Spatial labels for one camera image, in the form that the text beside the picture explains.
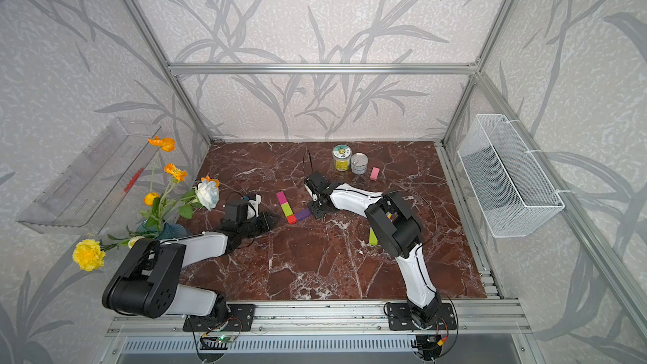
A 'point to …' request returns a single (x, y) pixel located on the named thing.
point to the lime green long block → (286, 209)
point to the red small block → (291, 219)
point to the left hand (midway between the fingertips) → (279, 218)
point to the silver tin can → (359, 162)
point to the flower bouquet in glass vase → (162, 211)
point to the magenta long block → (282, 199)
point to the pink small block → (374, 173)
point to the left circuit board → (219, 342)
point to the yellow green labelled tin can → (342, 154)
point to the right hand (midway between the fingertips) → (319, 204)
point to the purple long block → (302, 214)
